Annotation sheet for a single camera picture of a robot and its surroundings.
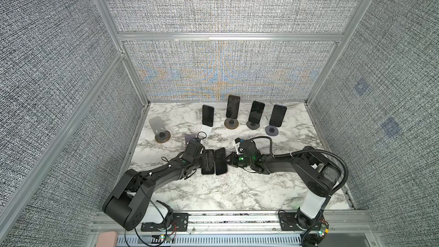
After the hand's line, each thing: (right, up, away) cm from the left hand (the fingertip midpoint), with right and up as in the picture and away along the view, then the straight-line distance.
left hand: (208, 159), depth 90 cm
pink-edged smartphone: (+1, +1, -12) cm, 12 cm away
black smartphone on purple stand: (+39, +23, +5) cm, 45 cm away
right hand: (+8, 0, 0) cm, 8 cm away
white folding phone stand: (-2, +15, +14) cm, 21 cm away
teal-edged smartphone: (+7, -1, 0) cm, 7 cm away
